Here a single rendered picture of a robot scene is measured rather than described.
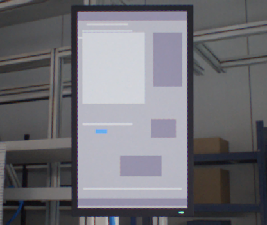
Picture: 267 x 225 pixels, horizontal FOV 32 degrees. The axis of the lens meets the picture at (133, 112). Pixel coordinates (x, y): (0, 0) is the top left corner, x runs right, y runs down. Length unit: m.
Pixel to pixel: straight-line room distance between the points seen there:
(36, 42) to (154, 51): 5.08
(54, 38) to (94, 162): 4.94
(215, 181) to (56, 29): 2.95
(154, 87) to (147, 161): 0.18
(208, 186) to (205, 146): 0.36
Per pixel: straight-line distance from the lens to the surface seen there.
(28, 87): 2.99
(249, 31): 1.99
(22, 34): 6.35
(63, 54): 2.23
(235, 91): 4.84
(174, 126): 1.11
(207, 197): 4.30
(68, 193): 1.54
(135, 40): 1.12
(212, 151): 4.32
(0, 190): 1.57
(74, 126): 1.12
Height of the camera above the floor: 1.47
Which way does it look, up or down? 11 degrees up
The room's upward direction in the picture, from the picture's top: straight up
